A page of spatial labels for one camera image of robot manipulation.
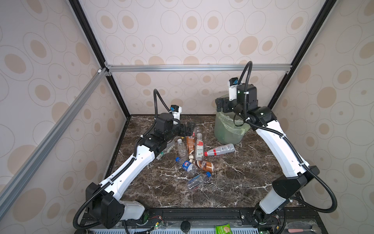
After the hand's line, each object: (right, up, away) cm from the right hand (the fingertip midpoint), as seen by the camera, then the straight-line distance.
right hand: (225, 97), depth 71 cm
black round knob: (-19, -57, -9) cm, 61 cm away
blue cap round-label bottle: (-19, -38, +15) cm, 45 cm away
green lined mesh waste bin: (+5, -17, +18) cm, 25 cm away
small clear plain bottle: (-23, -30, +26) cm, 46 cm away
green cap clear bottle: (-31, -27, +24) cm, 47 cm away
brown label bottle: (-8, -38, +16) cm, 41 cm away
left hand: (-17, -11, 0) cm, 20 cm away
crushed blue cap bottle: (-12, -46, +14) cm, 49 cm away
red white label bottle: (-11, -27, +23) cm, 37 cm away
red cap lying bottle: (+6, -29, +23) cm, 37 cm away
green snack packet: (-1, -63, -2) cm, 63 cm away
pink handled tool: (+44, -65, 0) cm, 78 cm away
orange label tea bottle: (-17, -25, +26) cm, 40 cm away
